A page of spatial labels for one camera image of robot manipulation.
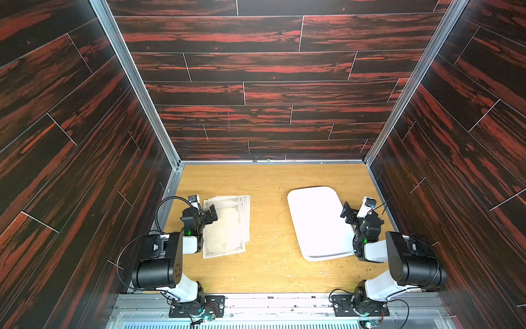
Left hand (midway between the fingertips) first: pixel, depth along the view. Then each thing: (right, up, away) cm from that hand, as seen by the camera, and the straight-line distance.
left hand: (205, 206), depth 95 cm
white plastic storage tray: (+52, -9, -10) cm, 54 cm away
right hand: (+72, +1, -4) cm, 72 cm away
